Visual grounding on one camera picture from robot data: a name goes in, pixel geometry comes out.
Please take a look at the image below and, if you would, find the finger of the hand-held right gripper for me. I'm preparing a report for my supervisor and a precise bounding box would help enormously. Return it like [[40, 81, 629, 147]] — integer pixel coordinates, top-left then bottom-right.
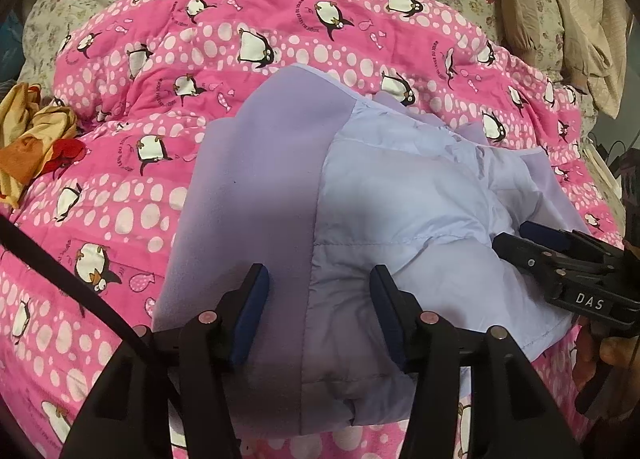
[[520, 220, 626, 265], [492, 232, 617, 290]]

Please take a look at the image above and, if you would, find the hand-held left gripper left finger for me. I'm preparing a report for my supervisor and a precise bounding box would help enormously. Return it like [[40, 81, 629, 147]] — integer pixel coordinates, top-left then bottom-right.
[[60, 263, 271, 459]]

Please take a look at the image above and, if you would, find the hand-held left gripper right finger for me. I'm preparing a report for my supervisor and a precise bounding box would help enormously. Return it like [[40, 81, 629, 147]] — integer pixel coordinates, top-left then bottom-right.
[[369, 264, 583, 459]]

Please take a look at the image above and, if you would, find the purple zip jacket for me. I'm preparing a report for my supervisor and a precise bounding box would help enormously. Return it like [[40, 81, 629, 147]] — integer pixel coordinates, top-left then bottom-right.
[[150, 64, 593, 440]]

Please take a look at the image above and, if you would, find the person's right hand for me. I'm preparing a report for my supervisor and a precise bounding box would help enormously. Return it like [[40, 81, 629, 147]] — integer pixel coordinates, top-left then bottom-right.
[[599, 333, 640, 376]]

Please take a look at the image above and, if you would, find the pink penguin print blanket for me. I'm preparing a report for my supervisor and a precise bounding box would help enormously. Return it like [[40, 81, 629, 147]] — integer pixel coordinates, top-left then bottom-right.
[[0, 0, 626, 459]]

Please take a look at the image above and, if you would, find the beige cloth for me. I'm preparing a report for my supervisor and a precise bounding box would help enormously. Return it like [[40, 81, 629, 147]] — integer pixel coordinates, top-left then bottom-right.
[[487, 0, 633, 117]]

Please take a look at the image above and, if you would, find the yellow orange cloth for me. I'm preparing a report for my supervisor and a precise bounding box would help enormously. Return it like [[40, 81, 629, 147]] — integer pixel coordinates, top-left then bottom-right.
[[0, 83, 86, 207]]

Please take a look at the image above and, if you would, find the white metal frame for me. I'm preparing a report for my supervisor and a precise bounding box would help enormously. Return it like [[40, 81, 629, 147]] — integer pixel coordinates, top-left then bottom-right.
[[582, 132, 640, 220]]

